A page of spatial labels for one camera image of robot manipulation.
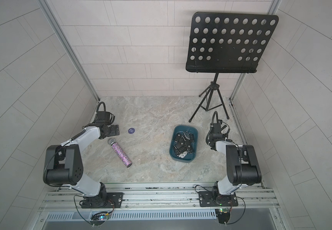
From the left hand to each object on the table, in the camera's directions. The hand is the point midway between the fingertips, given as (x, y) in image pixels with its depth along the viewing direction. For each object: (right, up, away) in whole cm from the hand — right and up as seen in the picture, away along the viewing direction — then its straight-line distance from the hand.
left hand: (112, 129), depth 94 cm
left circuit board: (+6, -38, -28) cm, 48 cm away
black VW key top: (+44, -4, 0) cm, 45 cm away
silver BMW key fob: (+49, -4, -2) cm, 49 cm away
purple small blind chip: (+12, -2, +5) cm, 13 cm away
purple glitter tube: (+9, -13, -10) cm, 18 cm away
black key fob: (+53, -6, -1) cm, 53 cm away
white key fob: (+46, -15, -7) cm, 49 cm away
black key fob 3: (+46, -8, -5) cm, 47 cm away
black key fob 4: (+51, -11, -7) cm, 52 cm away
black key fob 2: (+45, -12, -7) cm, 47 cm away
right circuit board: (+65, -39, -24) cm, 80 cm away
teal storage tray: (+50, -16, -9) cm, 54 cm away
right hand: (+72, -3, +2) cm, 72 cm away
